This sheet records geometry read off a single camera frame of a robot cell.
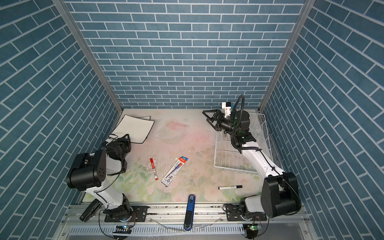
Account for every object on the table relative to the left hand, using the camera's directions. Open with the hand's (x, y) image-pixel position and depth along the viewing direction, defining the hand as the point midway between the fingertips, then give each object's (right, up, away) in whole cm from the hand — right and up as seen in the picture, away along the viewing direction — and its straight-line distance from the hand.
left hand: (129, 132), depth 92 cm
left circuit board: (+6, -46, -20) cm, 51 cm away
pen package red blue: (+27, -26, -8) cm, 38 cm away
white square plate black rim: (+3, +10, +19) cm, 21 cm away
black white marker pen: (+61, -30, -10) cm, 69 cm away
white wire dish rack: (+61, -16, +1) cm, 63 cm away
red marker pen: (+16, -22, -3) cm, 27 cm away
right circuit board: (+70, -45, -20) cm, 86 cm away
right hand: (+46, +10, -19) cm, 50 cm away
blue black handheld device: (+39, -39, -19) cm, 58 cm away
